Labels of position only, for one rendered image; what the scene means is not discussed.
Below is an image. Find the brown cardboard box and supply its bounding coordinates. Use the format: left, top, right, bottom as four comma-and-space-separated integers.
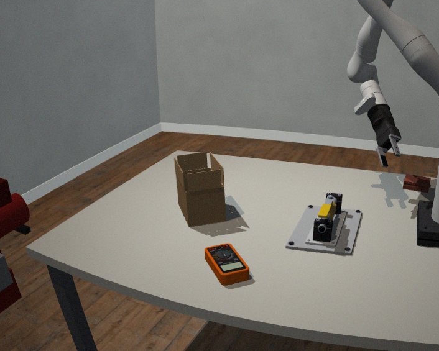
174, 152, 226, 227

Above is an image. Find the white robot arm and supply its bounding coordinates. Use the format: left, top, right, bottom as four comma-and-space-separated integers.
347, 0, 439, 223

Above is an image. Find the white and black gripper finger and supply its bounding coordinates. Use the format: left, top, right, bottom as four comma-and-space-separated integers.
389, 134, 401, 157
375, 146, 388, 167

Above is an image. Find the orange digital multimeter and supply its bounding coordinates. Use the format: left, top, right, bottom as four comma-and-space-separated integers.
205, 244, 249, 285

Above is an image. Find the reddish-brown block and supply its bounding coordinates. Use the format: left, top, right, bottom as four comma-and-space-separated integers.
403, 174, 431, 193

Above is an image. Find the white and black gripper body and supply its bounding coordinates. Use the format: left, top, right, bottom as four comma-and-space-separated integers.
354, 93, 401, 150

